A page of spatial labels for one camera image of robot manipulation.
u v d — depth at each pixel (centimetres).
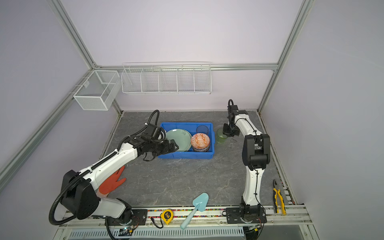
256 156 56
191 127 100
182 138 102
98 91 102
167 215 72
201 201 77
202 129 99
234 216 74
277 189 81
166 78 97
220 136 102
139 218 74
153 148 68
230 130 85
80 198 41
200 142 93
